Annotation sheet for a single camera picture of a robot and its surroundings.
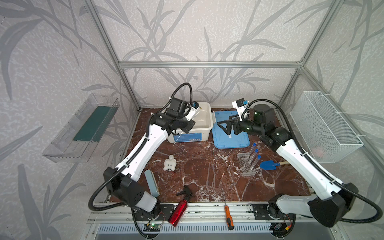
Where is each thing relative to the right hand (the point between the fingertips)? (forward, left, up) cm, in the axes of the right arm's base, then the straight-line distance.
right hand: (224, 115), depth 70 cm
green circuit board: (-41, +35, -35) cm, 64 cm away
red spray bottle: (-36, +22, -30) cm, 52 cm away
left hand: (+5, +16, -5) cm, 18 cm away
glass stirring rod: (+6, +26, -28) cm, 39 cm away
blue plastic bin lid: (+7, -3, -34) cm, 35 cm away
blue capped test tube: (-8, -19, -20) cm, 28 cm away
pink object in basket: (-12, -47, -14) cm, 50 cm away
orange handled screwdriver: (-39, -2, -31) cm, 50 cm away
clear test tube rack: (-11, -16, -33) cm, 39 cm away
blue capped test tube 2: (-6, -24, -33) cm, 42 cm away
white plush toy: (-11, +30, -30) cm, 44 cm away
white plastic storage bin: (+6, +11, -22) cm, 26 cm away
